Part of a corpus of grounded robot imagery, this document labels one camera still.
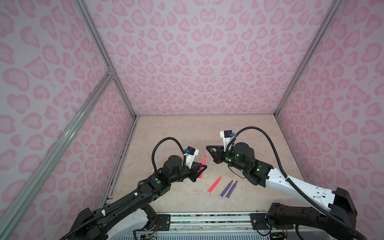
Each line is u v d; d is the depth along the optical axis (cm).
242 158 53
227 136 63
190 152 64
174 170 59
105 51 84
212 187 84
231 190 84
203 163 71
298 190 45
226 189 84
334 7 69
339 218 37
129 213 49
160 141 56
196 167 65
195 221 75
